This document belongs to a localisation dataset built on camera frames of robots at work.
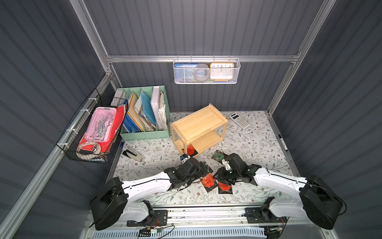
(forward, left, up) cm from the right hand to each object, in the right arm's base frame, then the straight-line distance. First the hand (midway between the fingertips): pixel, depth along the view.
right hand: (216, 177), depth 82 cm
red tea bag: (+18, +15, -3) cm, 23 cm away
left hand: (+2, +7, +4) cm, 9 cm away
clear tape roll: (+2, +56, +25) cm, 61 cm away
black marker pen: (+29, -52, -9) cm, 60 cm away
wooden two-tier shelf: (+23, +8, +16) cm, 29 cm away
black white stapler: (+14, +52, -2) cm, 54 cm away
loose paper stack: (+32, +32, +19) cm, 49 cm away
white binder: (+39, +38, +21) cm, 58 cm away
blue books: (+31, +55, +9) cm, 64 cm away
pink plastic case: (+15, +58, +27) cm, 65 cm away
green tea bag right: (+16, -3, -5) cm, 17 cm away
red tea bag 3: (-5, -4, -4) cm, 8 cm away
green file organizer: (+47, +54, +20) cm, 74 cm away
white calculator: (+46, -23, -4) cm, 52 cm away
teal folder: (+38, +43, +18) cm, 60 cm away
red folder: (+5, +55, +23) cm, 60 cm away
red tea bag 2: (-2, +4, -4) cm, 6 cm away
